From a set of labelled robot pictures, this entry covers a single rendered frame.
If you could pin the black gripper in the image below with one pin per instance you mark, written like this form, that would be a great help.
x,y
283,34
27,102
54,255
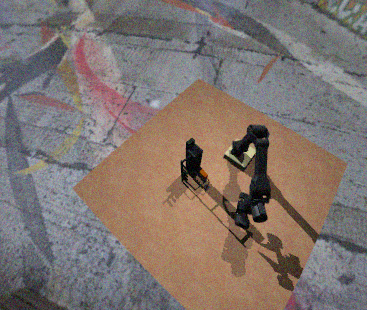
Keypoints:
x,y
243,208

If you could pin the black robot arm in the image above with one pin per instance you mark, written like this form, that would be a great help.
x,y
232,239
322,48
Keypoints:
x,y
260,184

